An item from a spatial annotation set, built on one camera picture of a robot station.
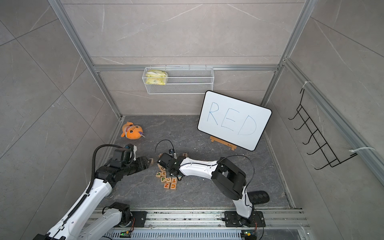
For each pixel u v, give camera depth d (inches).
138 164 27.6
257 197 30.5
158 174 33.8
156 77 34.6
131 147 28.2
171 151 31.4
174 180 32.9
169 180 32.9
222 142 38.7
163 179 33.0
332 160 22.8
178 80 39.7
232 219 28.6
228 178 18.8
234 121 36.1
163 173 33.9
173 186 32.2
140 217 28.7
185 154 37.5
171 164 25.9
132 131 39.2
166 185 32.2
